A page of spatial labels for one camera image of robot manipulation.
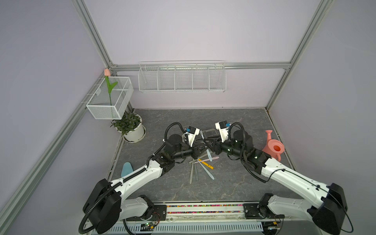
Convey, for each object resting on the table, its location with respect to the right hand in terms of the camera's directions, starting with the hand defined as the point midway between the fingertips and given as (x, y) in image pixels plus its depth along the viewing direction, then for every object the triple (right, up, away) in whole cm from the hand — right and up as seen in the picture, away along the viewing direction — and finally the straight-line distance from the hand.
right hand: (205, 138), depth 71 cm
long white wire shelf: (-12, +40, +28) cm, 50 cm away
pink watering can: (+42, -7, +14) cm, 44 cm away
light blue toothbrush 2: (+4, -23, +16) cm, 28 cm away
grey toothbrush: (-4, -22, +16) cm, 28 cm away
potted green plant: (-45, +5, +18) cm, 48 cm away
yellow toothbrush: (+2, -18, +18) cm, 26 cm away
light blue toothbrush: (+2, -9, +2) cm, 9 cm away
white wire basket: (-53, +17, +1) cm, 56 cm away
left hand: (+2, -5, +1) cm, 5 cm away
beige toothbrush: (-7, -23, +14) cm, 28 cm away
